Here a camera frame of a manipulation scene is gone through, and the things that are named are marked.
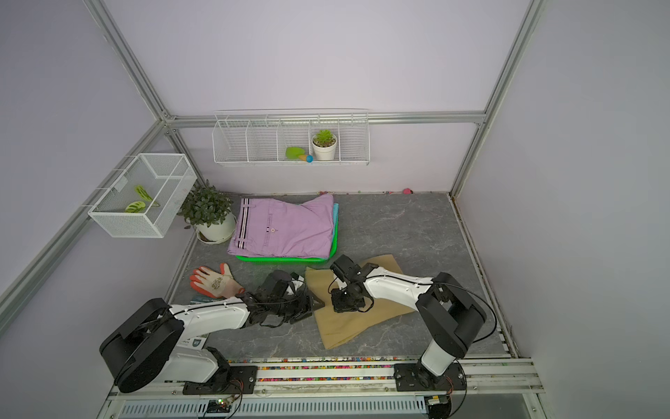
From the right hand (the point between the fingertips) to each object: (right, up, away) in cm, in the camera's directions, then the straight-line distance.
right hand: (336, 306), depth 86 cm
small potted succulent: (-4, +56, +5) cm, 56 cm away
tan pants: (0, -5, -4) cm, 7 cm away
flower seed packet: (-46, +1, +3) cm, 46 cm away
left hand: (-5, 0, -3) cm, 6 cm away
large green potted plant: (-45, +32, +4) cm, 55 cm away
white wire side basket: (-57, +35, -10) cm, 67 cm away
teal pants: (-1, +33, +15) cm, 36 cm away
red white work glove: (-42, +5, +6) cm, 43 cm away
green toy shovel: (-15, +54, +14) cm, 58 cm away
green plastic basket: (-13, +15, +3) cm, 20 cm away
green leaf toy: (-58, +33, -10) cm, 67 cm away
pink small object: (+33, +42, +38) cm, 66 cm away
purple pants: (-21, +25, +11) cm, 35 cm away
